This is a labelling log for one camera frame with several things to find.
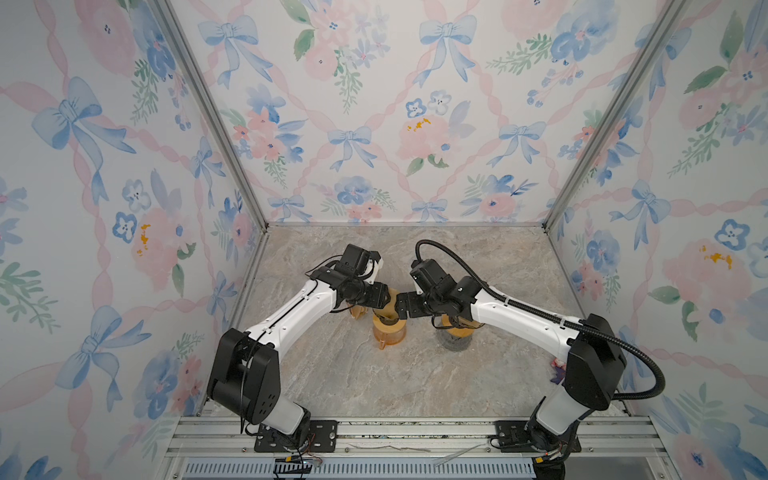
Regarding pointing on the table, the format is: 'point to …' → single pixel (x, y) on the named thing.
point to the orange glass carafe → (389, 338)
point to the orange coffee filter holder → (358, 310)
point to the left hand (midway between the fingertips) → (384, 295)
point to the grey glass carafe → (451, 342)
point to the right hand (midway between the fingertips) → (406, 303)
